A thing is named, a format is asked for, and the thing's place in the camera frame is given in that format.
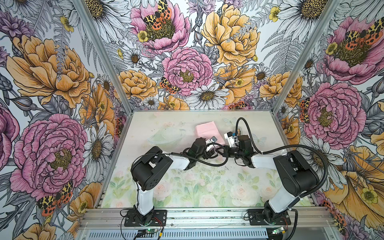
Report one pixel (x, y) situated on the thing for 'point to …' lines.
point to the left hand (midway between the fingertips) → (207, 146)
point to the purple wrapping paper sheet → (208, 130)
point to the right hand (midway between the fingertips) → (216, 153)
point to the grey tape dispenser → (238, 132)
